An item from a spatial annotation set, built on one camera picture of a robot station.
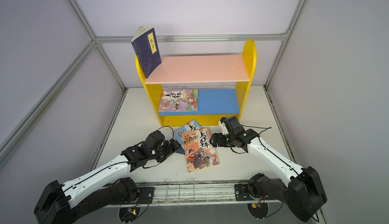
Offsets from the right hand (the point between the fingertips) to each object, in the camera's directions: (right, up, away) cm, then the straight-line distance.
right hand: (217, 139), depth 81 cm
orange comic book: (-9, -7, +5) cm, 13 cm away
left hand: (-21, -3, -1) cm, 21 cm away
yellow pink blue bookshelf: (-3, +30, +40) cm, 50 cm away
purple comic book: (-22, +21, +11) cm, 33 cm away
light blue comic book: (-15, +5, +14) cm, 21 cm away
